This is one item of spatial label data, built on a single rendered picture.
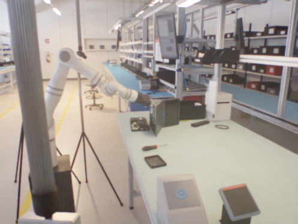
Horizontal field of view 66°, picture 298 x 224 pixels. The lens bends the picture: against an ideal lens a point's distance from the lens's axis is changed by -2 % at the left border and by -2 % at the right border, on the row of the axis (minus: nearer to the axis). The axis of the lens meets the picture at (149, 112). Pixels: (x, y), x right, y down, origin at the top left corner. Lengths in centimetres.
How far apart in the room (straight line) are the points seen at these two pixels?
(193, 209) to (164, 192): 10
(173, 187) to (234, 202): 20
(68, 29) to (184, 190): 1224
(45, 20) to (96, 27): 239
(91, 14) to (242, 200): 1234
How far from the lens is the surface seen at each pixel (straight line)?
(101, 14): 1283
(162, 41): 294
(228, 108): 199
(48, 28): 1290
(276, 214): 100
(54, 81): 144
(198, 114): 196
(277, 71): 606
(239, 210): 82
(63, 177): 157
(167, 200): 77
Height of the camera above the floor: 156
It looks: 15 degrees down
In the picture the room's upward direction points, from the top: straight up
